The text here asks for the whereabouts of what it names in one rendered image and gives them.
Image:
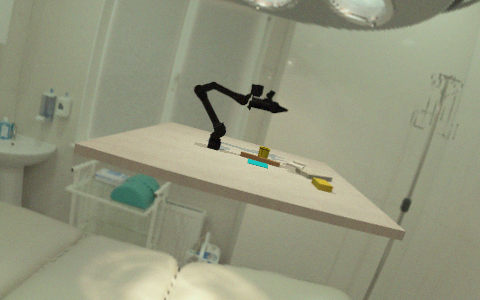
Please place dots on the brown wooden plank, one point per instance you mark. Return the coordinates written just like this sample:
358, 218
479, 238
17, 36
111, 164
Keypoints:
260, 159

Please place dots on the yellow rectangular block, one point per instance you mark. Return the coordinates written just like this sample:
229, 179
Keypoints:
321, 184

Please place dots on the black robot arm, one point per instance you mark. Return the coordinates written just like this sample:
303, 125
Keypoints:
219, 128

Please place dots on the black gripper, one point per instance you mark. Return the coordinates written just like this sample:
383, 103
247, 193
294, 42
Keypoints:
272, 106

